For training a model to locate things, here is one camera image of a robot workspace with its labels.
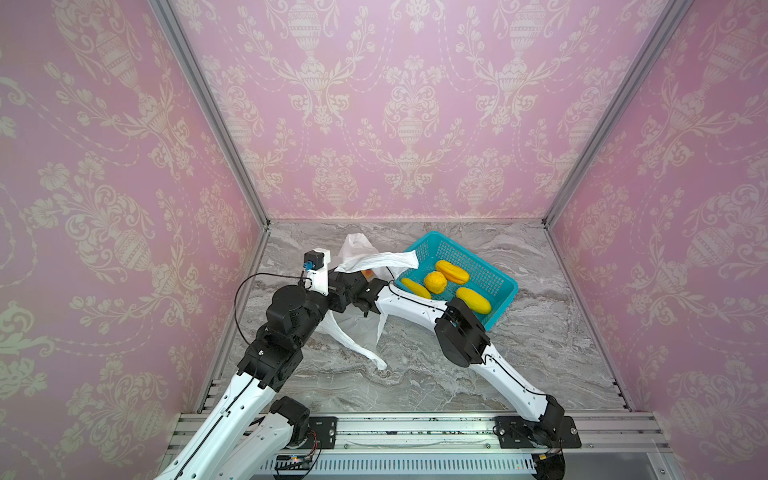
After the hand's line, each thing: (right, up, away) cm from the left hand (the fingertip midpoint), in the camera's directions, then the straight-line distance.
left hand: (346, 269), depth 69 cm
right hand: (-4, -7, +29) cm, 31 cm away
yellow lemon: (+25, -6, +27) cm, 37 cm away
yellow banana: (+19, -8, +28) cm, 35 cm away
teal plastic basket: (+45, -8, +26) cm, 53 cm away
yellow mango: (+37, -12, +26) cm, 46 cm away
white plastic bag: (+2, +4, +9) cm, 10 cm away
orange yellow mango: (+31, -3, +31) cm, 44 cm away
